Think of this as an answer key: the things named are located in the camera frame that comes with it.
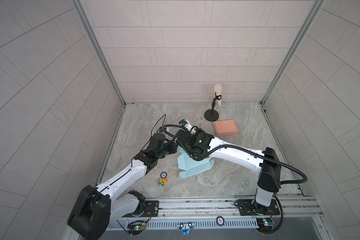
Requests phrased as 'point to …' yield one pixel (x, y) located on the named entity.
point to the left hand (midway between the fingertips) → (183, 142)
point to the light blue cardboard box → (190, 166)
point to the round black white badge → (220, 221)
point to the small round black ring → (166, 174)
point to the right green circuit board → (264, 224)
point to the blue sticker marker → (185, 228)
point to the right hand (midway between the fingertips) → (197, 133)
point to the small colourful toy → (162, 181)
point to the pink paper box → (228, 127)
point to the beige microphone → (218, 89)
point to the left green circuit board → (136, 227)
